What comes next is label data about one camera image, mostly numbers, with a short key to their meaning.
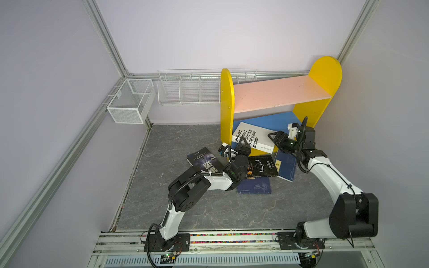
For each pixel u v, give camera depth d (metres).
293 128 0.77
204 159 0.99
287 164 0.98
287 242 0.73
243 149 0.77
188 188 0.53
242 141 0.84
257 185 0.89
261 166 0.96
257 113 0.96
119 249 0.74
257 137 0.85
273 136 0.77
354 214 0.42
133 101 1.01
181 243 0.74
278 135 0.77
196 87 0.99
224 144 0.82
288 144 0.75
